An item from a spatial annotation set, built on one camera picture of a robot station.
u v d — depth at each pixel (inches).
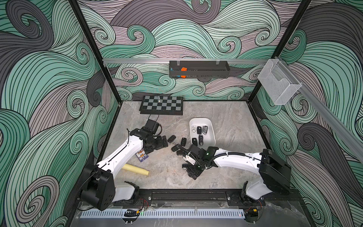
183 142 37.2
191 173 28.1
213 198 29.3
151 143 26.7
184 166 32.9
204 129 39.6
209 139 38.4
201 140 37.4
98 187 15.6
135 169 32.7
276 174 16.3
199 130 39.6
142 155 34.5
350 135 20.4
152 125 26.2
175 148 36.1
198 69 37.4
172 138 37.9
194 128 39.7
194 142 37.4
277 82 30.7
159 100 45.7
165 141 29.7
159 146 28.6
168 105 44.9
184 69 33.8
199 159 24.9
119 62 38.5
